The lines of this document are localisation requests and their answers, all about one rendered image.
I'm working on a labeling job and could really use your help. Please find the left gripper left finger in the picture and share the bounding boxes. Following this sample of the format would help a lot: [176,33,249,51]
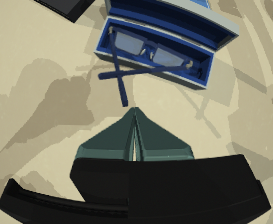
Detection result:
[74,107,135,161]

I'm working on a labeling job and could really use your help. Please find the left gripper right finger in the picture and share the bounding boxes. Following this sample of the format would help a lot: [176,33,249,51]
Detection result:
[135,107,195,161]

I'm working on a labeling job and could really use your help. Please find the dark blue glasses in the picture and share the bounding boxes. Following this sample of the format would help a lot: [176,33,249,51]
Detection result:
[98,26,193,107]

